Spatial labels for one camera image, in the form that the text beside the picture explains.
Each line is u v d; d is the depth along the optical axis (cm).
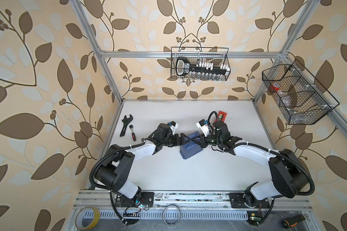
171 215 71
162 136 71
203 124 76
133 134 99
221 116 102
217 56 91
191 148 82
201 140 78
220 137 68
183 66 85
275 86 85
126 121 108
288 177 43
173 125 83
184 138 79
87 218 71
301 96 73
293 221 67
